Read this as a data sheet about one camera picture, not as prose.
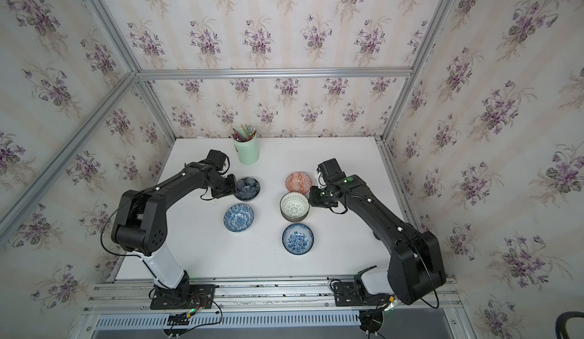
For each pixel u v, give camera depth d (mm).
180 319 714
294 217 877
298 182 1010
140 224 476
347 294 731
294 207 904
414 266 404
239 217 905
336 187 584
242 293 748
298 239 856
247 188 981
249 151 1045
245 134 1049
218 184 792
